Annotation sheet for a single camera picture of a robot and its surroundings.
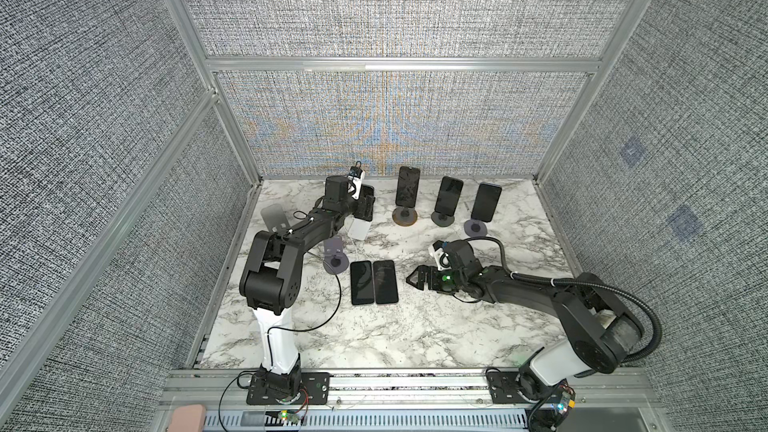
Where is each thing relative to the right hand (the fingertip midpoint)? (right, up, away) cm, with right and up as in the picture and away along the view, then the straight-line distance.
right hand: (416, 280), depth 88 cm
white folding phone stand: (-19, +15, +15) cm, 29 cm away
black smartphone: (-2, +29, +11) cm, 31 cm away
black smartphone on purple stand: (+23, +24, +6) cm, 34 cm away
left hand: (-16, +26, +10) cm, 32 cm away
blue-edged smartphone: (-15, +22, 0) cm, 27 cm away
